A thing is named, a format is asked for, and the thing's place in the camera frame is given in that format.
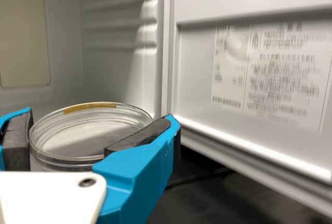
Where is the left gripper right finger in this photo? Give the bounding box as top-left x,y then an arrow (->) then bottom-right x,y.
92,113 -> 183,224

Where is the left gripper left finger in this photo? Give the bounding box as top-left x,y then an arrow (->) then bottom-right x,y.
0,107 -> 35,172

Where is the petri dish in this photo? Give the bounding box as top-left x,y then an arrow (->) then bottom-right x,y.
29,101 -> 154,172

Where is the white incubator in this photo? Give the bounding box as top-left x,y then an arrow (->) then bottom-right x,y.
0,0 -> 174,162

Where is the incubator door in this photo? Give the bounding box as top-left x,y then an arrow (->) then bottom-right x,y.
162,0 -> 332,218

